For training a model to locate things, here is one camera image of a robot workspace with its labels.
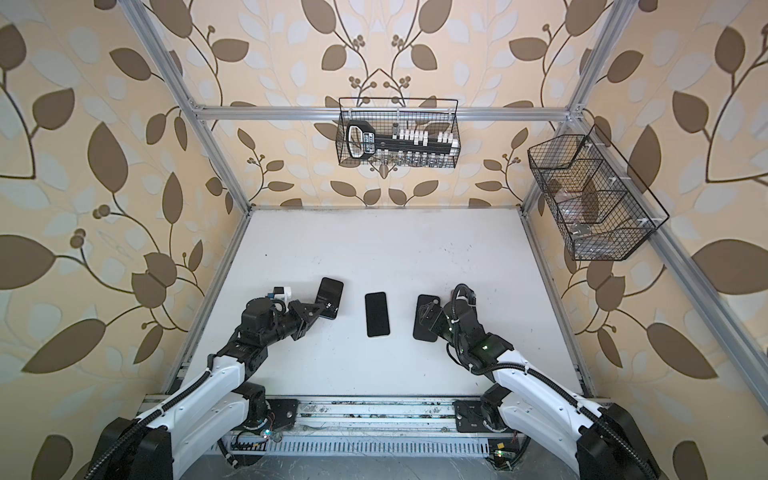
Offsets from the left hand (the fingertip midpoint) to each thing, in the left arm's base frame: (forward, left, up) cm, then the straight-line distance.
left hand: (326, 304), depth 81 cm
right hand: (-1, -29, -4) cm, 29 cm away
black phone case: (-2, -27, -13) cm, 30 cm away
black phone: (0, -14, -11) cm, 18 cm away
